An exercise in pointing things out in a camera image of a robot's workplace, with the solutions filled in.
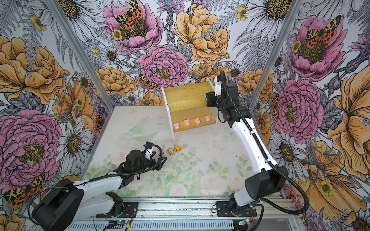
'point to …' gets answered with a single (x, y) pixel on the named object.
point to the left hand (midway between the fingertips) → (160, 159)
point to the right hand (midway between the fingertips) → (207, 98)
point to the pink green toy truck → (170, 151)
